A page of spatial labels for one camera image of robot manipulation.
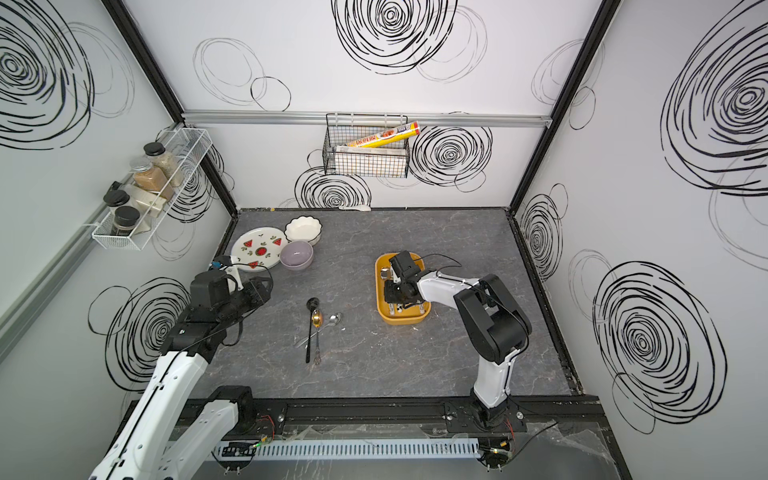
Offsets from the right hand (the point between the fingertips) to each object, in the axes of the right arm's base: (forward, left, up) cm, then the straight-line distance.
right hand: (388, 294), depth 95 cm
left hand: (-7, +32, +18) cm, 37 cm away
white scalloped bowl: (+28, +34, 0) cm, 44 cm away
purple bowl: (+13, +32, +2) cm, 35 cm away
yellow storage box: (-8, -7, +2) cm, 11 cm away
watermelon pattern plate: (+18, +48, 0) cm, 52 cm away
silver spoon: (-9, +16, +1) cm, 19 cm away
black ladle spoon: (-4, +25, -1) cm, 25 cm away
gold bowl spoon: (-10, +21, 0) cm, 23 cm away
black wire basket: (+26, 0, +33) cm, 42 cm away
